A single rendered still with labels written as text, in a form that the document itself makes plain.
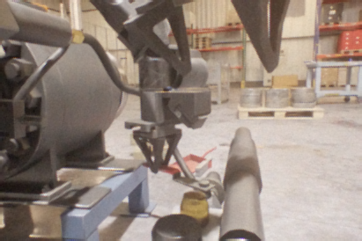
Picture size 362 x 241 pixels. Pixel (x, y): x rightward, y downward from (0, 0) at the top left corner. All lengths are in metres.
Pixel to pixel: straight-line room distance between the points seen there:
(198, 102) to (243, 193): 0.24
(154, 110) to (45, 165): 0.66
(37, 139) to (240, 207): 0.83
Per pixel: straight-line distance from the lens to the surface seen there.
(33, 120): 0.62
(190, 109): 0.41
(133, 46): 0.51
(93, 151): 1.34
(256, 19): 0.20
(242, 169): 0.23
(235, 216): 0.16
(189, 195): 0.36
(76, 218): 0.92
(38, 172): 1.08
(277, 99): 4.44
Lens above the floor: 0.64
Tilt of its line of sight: 9 degrees down
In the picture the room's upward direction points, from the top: 2 degrees counter-clockwise
